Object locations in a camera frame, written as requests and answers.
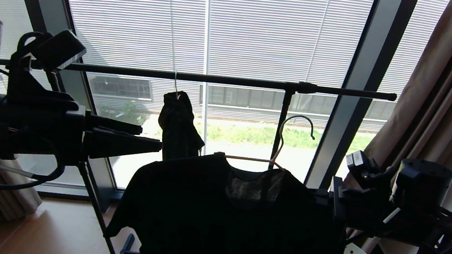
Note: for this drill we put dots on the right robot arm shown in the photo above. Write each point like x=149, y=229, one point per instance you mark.
x=424, y=179

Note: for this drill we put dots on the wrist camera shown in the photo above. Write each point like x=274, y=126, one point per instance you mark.
x=61, y=51
x=361, y=165

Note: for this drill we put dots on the pink clothes hanger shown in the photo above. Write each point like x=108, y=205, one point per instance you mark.
x=175, y=85
x=280, y=144

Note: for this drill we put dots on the black T-shirt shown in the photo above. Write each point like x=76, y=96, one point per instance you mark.
x=200, y=224

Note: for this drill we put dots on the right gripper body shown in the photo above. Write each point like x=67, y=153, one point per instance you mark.
x=359, y=210

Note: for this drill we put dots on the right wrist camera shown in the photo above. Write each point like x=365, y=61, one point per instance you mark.
x=361, y=165

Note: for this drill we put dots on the black clothes rack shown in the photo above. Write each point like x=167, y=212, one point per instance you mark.
x=234, y=81

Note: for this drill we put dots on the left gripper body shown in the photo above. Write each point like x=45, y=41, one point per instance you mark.
x=43, y=130

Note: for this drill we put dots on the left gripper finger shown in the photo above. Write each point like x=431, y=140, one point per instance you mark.
x=120, y=146
x=114, y=125

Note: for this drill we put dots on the black shorts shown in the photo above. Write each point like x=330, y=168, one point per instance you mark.
x=178, y=126

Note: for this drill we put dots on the window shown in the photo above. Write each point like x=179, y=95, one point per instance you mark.
x=260, y=30

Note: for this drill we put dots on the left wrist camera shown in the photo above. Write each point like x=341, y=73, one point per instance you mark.
x=61, y=51

